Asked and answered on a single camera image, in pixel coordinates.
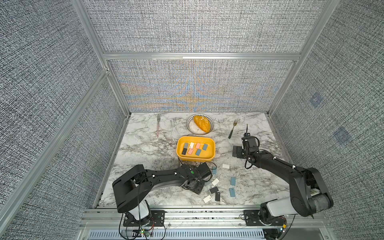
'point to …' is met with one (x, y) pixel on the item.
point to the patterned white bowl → (193, 128)
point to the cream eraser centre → (215, 182)
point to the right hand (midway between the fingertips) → (241, 146)
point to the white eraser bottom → (207, 199)
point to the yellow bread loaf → (203, 122)
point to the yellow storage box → (208, 155)
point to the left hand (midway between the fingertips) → (200, 188)
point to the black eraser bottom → (217, 196)
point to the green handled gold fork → (234, 123)
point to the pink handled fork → (158, 120)
